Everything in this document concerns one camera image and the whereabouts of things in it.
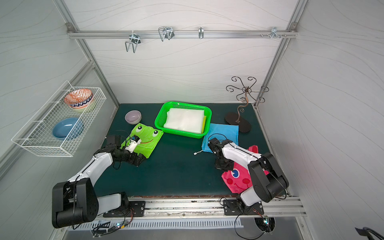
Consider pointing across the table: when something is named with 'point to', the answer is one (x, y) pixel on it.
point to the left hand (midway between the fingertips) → (137, 155)
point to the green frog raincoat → (150, 137)
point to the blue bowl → (68, 128)
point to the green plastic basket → (163, 108)
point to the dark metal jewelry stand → (232, 118)
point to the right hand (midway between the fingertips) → (224, 168)
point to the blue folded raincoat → (222, 132)
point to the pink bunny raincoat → (238, 179)
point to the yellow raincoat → (203, 124)
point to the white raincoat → (187, 120)
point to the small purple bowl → (133, 117)
